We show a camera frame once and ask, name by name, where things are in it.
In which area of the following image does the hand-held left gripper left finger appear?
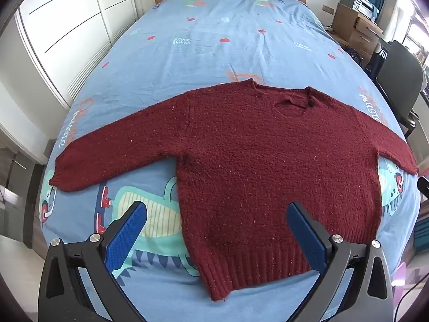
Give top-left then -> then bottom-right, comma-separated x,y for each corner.
38,200 -> 148,322

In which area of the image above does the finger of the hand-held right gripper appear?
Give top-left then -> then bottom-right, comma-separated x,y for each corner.
417,176 -> 429,200

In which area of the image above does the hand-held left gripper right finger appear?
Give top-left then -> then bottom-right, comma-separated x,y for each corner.
286,201 -> 395,322

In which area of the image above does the dark red knit sweater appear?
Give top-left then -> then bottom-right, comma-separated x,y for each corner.
49,78 -> 419,302

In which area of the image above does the black office chair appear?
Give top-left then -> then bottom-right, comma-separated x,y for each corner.
375,40 -> 428,136

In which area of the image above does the wooden drawer cabinet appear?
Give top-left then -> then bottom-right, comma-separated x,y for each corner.
331,3 -> 384,56

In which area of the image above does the blue printed bed sheet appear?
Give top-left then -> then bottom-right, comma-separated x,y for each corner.
35,0 -> 423,322

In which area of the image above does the white wardrobe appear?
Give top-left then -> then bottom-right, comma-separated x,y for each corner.
15,0 -> 156,108

